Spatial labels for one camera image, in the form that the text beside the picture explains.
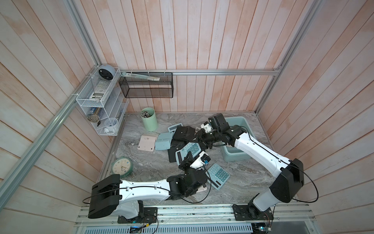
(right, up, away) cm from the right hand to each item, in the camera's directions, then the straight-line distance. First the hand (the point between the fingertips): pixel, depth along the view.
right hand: (190, 141), depth 76 cm
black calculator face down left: (-9, -4, +20) cm, 22 cm away
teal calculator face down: (+2, -3, -4) cm, 5 cm away
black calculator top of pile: (-2, +3, +22) cm, 23 cm away
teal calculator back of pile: (-11, +7, +31) cm, 33 cm away
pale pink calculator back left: (-29, -3, +24) cm, 38 cm away
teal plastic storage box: (+23, -7, +4) cm, 25 cm away
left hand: (0, -7, -2) cm, 7 cm away
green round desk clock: (-42, -16, +12) cm, 47 cm away
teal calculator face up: (+16, -22, +9) cm, 29 cm away
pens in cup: (-29, +16, +20) cm, 39 cm away
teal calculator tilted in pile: (-17, -2, +22) cm, 28 cm away
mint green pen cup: (-27, +13, +22) cm, 37 cm away
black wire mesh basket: (-38, +37, +31) cm, 61 cm away
